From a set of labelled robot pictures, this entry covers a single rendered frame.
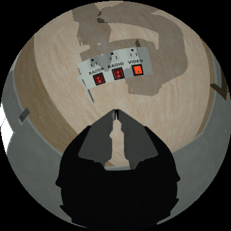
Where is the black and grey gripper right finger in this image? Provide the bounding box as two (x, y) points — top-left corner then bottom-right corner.
(116, 109), (180, 182)

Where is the grey power strip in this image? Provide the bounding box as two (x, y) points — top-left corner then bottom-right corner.
(77, 47), (153, 104)

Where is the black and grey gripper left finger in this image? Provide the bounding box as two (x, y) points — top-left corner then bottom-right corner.
(55, 109), (116, 188)

